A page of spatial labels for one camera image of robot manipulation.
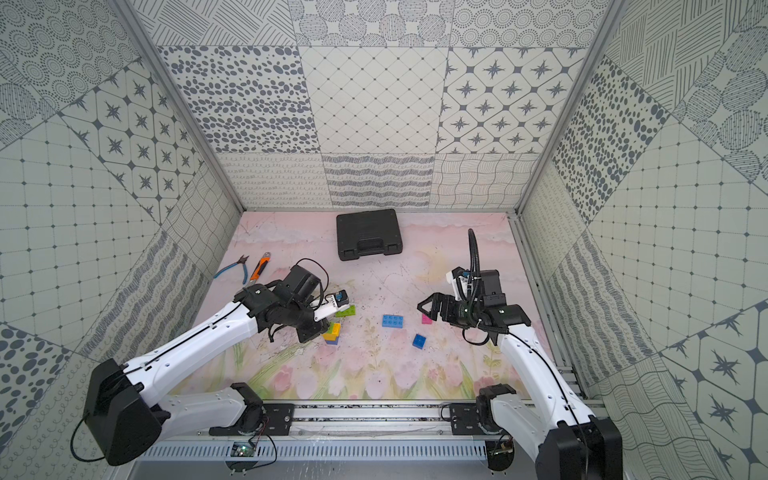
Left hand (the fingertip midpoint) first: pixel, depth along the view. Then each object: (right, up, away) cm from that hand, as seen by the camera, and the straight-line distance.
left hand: (331, 324), depth 78 cm
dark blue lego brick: (+24, -7, +8) cm, 27 cm away
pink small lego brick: (+27, -3, +13) cm, 30 cm away
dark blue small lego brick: (-2, -8, +8) cm, 11 cm away
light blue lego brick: (+16, -3, +13) cm, 21 cm away
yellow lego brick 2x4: (+1, -3, +2) cm, 3 cm away
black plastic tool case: (+6, +25, +30) cm, 39 cm away
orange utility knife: (-31, +13, +26) cm, 42 cm away
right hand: (+27, +2, +1) cm, 27 cm away
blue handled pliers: (-38, +15, +27) cm, 49 cm away
